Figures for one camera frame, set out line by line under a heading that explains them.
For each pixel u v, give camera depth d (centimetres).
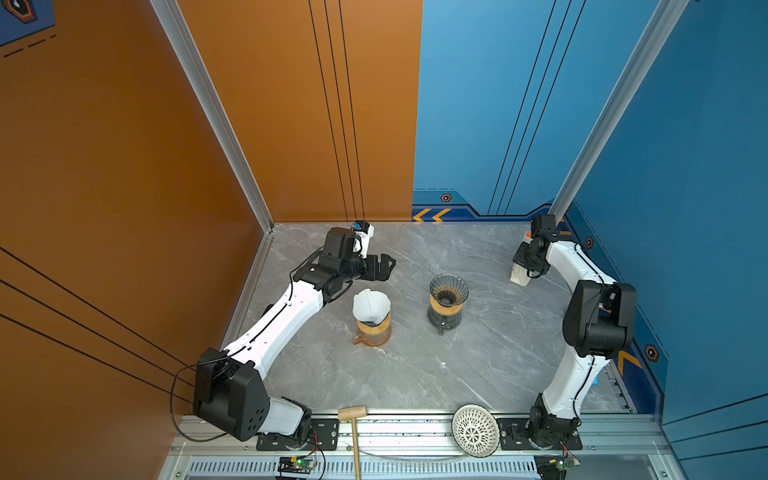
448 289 87
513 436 72
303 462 71
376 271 71
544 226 78
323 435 73
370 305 83
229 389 40
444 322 85
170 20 70
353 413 76
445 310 85
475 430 74
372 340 87
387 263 72
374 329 82
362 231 71
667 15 70
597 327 52
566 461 70
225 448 72
